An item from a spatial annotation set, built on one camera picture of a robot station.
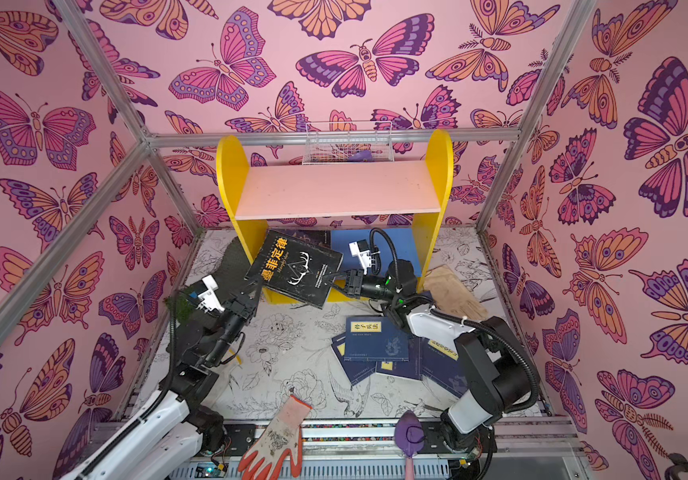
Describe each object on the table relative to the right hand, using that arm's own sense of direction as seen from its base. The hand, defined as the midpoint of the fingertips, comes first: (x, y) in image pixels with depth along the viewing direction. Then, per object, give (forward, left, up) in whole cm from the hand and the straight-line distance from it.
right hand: (324, 279), depth 72 cm
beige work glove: (+13, -40, -27) cm, 50 cm away
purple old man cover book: (+23, +3, -10) cm, 25 cm away
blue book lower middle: (-13, -22, -25) cm, 35 cm away
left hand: (-3, +13, +4) cm, 14 cm away
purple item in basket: (+44, -10, +7) cm, 45 cm away
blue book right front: (-10, -33, -30) cm, 46 cm away
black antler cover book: (+3, +8, 0) cm, 8 cm away
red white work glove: (-29, +11, -26) cm, 40 cm away
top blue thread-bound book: (-5, -13, -23) cm, 27 cm away
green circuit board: (-36, +28, -29) cm, 54 cm away
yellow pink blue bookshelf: (+47, +8, -29) cm, 55 cm away
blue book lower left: (-13, -7, -26) cm, 30 cm away
